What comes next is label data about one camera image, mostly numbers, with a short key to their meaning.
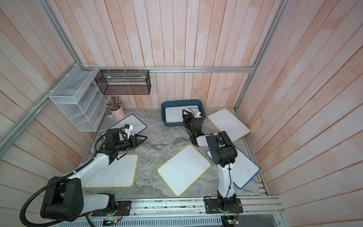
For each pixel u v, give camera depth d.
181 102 1.18
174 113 1.15
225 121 1.17
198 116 0.91
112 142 0.66
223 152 0.55
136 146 0.75
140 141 0.76
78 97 0.70
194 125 0.78
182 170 0.89
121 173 0.85
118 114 1.09
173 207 0.75
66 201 0.41
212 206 0.73
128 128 0.79
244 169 0.86
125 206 0.73
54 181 0.41
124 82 1.06
